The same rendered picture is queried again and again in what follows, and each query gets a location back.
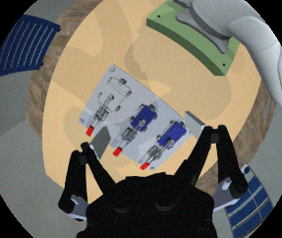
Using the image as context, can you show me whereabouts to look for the toggle clamp with red handle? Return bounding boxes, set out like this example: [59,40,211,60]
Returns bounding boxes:
[113,118,146,156]
[140,138,174,170]
[86,93,114,136]

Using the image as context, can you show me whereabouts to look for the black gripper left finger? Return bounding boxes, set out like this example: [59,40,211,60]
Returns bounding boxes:
[58,126,133,221]

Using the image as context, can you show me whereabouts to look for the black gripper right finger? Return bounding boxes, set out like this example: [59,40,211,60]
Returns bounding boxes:
[154,111,249,211]

